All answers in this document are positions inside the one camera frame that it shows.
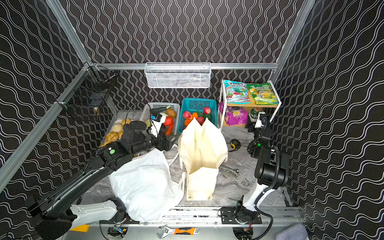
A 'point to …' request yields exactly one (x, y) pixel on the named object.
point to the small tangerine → (195, 115)
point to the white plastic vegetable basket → (146, 116)
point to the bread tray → (115, 131)
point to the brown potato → (171, 112)
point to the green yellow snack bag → (263, 93)
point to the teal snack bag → (237, 92)
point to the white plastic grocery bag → (148, 186)
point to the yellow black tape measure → (235, 145)
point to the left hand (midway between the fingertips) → (174, 133)
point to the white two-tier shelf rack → (221, 117)
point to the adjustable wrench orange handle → (166, 231)
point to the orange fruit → (187, 121)
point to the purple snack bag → (234, 115)
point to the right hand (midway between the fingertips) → (258, 115)
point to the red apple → (187, 114)
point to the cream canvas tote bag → (203, 149)
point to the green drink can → (254, 113)
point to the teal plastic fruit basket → (195, 104)
